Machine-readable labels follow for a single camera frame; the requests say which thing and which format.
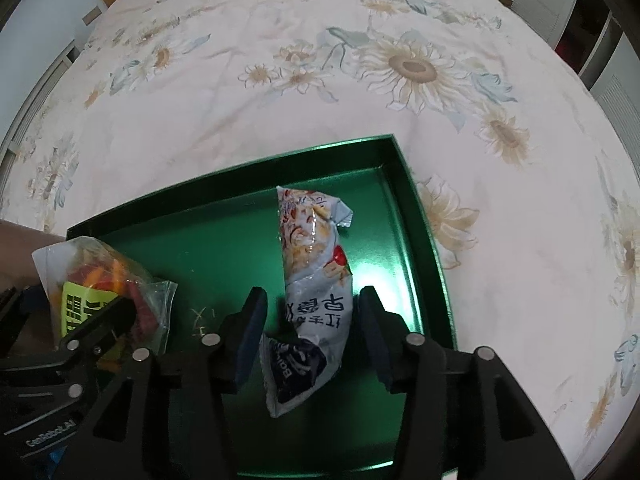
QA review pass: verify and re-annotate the clear yellow red snack bag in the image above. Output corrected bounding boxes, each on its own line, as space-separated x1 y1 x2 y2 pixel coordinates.
32 236 178 354

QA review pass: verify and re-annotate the white radiator panel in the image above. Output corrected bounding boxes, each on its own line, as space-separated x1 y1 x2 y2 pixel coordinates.
1 41 79 188

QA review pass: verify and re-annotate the floral sunflower bed sheet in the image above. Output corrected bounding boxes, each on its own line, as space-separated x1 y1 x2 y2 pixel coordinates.
1 0 639 478

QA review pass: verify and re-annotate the white oat snack packet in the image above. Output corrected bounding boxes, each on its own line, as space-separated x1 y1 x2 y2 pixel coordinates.
259 186 354 418

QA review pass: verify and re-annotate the green tray box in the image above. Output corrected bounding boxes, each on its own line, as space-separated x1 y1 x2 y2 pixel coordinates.
67 136 456 479

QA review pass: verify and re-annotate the person's bare leg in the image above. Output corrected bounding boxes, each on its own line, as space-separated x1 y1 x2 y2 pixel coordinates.
0 220 63 292

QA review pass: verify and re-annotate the white cabinet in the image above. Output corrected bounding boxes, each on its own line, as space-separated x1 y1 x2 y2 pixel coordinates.
479 0 640 126

